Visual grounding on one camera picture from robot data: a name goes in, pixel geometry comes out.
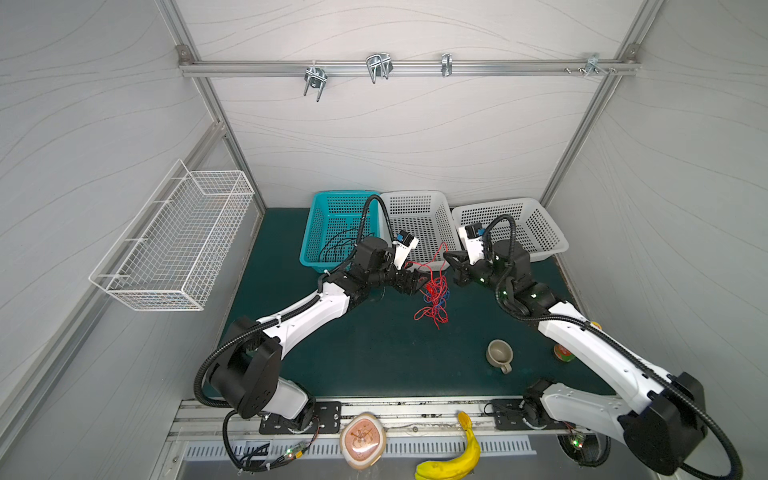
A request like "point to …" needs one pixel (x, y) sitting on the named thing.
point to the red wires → (436, 288)
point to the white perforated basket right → (535, 228)
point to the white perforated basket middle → (429, 216)
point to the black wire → (325, 255)
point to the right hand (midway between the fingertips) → (451, 245)
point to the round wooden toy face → (363, 439)
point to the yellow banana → (455, 468)
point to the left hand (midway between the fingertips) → (426, 265)
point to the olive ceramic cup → (499, 353)
